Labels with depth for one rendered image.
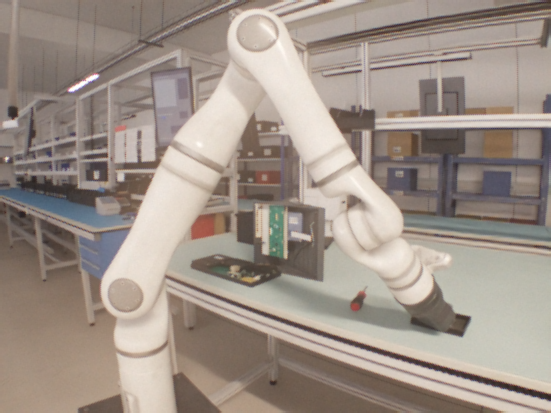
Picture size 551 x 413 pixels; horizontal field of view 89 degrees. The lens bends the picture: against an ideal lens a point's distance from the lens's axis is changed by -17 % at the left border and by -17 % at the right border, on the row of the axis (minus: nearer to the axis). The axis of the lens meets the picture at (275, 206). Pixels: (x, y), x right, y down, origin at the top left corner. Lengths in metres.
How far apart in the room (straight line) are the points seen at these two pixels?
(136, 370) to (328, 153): 0.45
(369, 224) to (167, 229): 0.28
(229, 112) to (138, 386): 0.47
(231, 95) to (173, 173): 0.15
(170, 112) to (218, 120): 1.75
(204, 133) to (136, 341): 0.34
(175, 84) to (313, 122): 1.81
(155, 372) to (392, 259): 0.42
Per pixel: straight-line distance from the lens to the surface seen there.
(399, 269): 0.53
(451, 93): 2.66
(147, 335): 0.58
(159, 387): 0.62
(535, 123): 1.38
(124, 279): 0.52
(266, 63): 0.47
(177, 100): 2.21
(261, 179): 5.73
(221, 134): 0.49
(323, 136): 0.46
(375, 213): 0.46
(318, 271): 0.94
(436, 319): 0.66
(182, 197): 0.48
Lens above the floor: 1.32
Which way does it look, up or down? 7 degrees down
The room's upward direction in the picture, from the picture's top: straight up
